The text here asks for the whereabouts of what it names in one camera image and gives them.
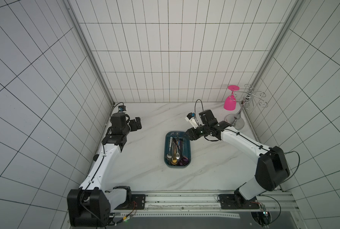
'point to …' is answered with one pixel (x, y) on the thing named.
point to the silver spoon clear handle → (169, 156)
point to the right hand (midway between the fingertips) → (181, 135)
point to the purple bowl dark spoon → (181, 156)
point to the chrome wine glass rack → (248, 103)
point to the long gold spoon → (174, 161)
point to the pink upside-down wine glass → (230, 101)
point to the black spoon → (185, 160)
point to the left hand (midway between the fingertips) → (131, 122)
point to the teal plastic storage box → (187, 146)
